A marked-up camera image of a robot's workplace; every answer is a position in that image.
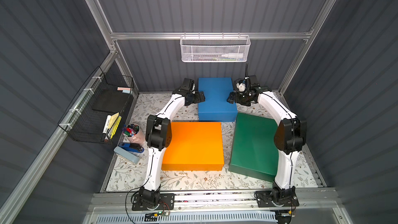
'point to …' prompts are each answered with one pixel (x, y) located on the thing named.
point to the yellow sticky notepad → (112, 120)
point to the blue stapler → (132, 147)
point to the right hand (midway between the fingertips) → (235, 100)
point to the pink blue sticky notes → (125, 90)
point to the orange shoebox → (195, 146)
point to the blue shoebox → (215, 107)
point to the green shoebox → (254, 152)
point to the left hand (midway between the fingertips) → (197, 97)
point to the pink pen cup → (132, 132)
